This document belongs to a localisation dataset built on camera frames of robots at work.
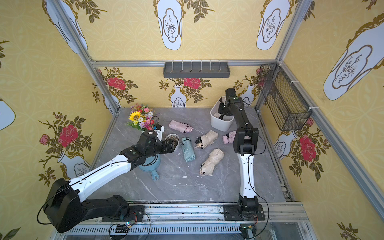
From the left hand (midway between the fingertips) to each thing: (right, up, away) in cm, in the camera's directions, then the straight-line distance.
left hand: (167, 141), depth 83 cm
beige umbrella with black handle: (+24, 0, +14) cm, 28 cm away
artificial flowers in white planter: (-17, +13, +7) cm, 23 cm away
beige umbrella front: (+28, -10, +6) cm, 30 cm away
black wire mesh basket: (+61, +19, -8) cm, 65 cm away
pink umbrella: (+38, +1, +14) cm, 40 cm away
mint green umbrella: (+11, -7, +9) cm, 16 cm away
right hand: (+39, +20, +23) cm, 49 cm away
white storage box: (+31, +9, +20) cm, 38 cm away
